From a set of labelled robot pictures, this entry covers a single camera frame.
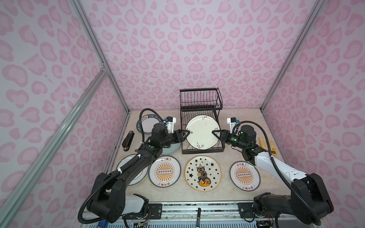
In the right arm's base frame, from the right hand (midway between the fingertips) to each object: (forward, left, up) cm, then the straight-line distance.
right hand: (214, 131), depth 77 cm
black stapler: (+7, +57, -22) cm, 62 cm away
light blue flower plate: (+1, +24, -21) cm, 32 cm away
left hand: (+1, +14, 0) cm, 14 cm away
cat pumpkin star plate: (-15, +5, -23) cm, 28 cm away
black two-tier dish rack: (+45, +8, -19) cm, 49 cm away
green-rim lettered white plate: (+25, +47, -23) cm, 58 cm away
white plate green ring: (-19, +43, -22) cm, 52 cm away
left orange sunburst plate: (-14, +28, -22) cm, 38 cm away
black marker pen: (-37, +8, -23) cm, 44 cm away
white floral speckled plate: (-1, +7, -3) cm, 8 cm away
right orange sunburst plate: (-15, -20, -23) cm, 34 cm away
